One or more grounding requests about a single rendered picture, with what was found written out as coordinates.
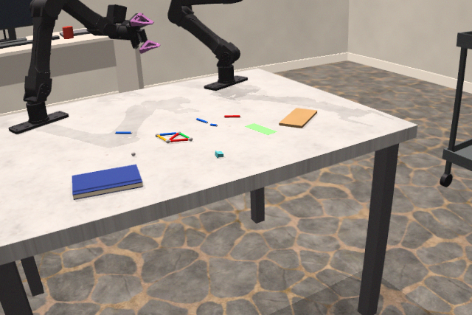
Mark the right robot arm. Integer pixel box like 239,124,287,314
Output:
8,0,133,134

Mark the orange flat rectangular block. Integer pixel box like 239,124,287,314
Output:
279,108,317,128

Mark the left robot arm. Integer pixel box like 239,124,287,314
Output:
167,0,248,91

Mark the blue flat rectangular block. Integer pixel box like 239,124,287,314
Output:
72,164,143,200

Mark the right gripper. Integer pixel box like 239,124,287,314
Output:
118,13,161,54

